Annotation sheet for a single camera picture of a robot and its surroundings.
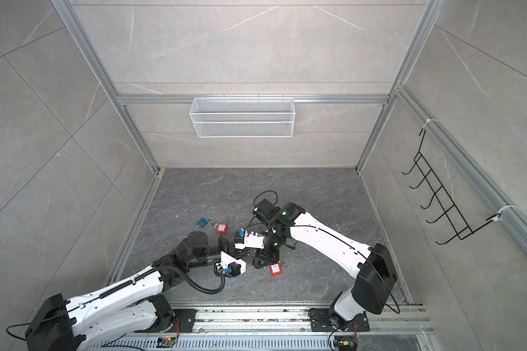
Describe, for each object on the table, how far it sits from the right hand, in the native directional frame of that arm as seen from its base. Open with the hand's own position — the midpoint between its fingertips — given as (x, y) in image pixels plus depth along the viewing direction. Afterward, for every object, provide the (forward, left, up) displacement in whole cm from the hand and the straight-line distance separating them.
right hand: (260, 257), depth 73 cm
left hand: (+4, +4, +4) cm, 7 cm away
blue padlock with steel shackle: (+23, +27, -13) cm, 37 cm away
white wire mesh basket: (+61, +8, +16) cm, 63 cm away
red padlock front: (0, -6, -13) cm, 14 cm away
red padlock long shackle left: (+19, +18, -13) cm, 29 cm away
